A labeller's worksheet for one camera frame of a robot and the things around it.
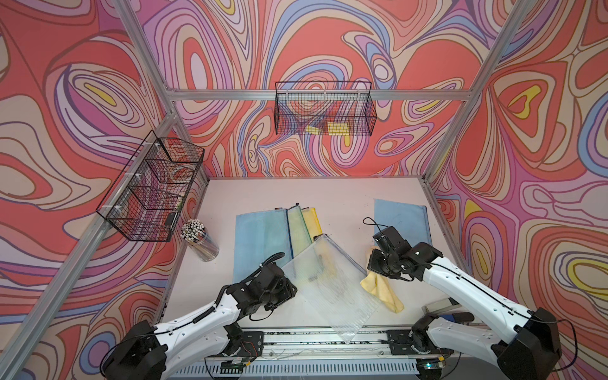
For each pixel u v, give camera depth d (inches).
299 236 38.7
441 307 30.2
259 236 39.7
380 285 29.5
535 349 16.3
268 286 25.6
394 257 23.3
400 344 28.7
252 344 28.6
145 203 28.9
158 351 16.3
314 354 28.9
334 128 32.3
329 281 34.0
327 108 37.7
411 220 41.2
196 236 31.1
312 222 40.3
